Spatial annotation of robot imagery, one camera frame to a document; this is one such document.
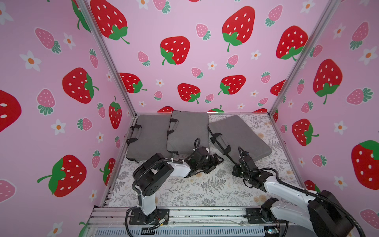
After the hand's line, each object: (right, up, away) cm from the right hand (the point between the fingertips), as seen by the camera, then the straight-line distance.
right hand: (230, 168), depth 88 cm
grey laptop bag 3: (-55, +19, +15) cm, 60 cm away
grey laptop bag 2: (+2, +20, +20) cm, 28 cm away
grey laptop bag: (-30, +25, +22) cm, 44 cm away
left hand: (-5, +3, -2) cm, 6 cm away
